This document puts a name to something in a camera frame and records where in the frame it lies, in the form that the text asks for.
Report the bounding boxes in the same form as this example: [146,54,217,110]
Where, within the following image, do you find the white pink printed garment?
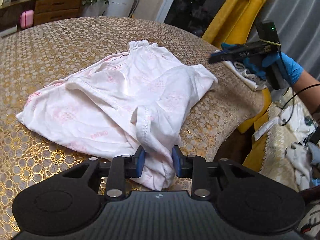
[16,40,218,190]

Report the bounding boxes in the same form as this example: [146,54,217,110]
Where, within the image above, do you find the person's right forearm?
[293,70,320,114]

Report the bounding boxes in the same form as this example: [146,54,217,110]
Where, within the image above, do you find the folded white clothes stack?
[221,61,267,91]

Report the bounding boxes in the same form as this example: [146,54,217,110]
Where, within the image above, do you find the blue gloved right hand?
[236,53,304,87]

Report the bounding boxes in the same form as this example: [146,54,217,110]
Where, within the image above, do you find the yellow curtain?
[202,0,267,48]

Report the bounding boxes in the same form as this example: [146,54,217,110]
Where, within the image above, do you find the yellow cloth on sofa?
[237,88,272,172]

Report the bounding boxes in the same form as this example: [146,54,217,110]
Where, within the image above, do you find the cream patterned sofa cover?
[260,89,319,239]

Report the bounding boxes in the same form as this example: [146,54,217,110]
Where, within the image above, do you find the gold lace tablecloth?
[1,17,264,239]

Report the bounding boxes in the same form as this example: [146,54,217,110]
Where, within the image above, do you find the wooden TV cabinet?
[1,0,82,31]

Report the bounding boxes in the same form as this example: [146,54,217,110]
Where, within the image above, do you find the white book on shelf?
[0,25,17,38]

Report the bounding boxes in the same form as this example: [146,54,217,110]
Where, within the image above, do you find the pink lunch box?
[20,10,34,29]

